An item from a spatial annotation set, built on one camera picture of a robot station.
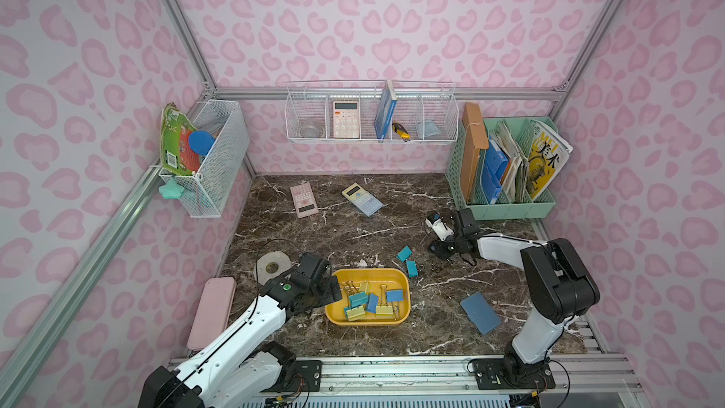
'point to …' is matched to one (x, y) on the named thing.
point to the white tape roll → (270, 263)
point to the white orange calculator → (345, 119)
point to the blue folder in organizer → (494, 166)
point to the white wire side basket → (225, 170)
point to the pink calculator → (303, 199)
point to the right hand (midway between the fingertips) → (434, 241)
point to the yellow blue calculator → (362, 199)
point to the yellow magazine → (548, 145)
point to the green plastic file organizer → (520, 156)
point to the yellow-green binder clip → (384, 311)
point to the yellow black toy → (401, 131)
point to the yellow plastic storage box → (371, 297)
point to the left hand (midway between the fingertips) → (328, 288)
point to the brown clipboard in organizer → (473, 141)
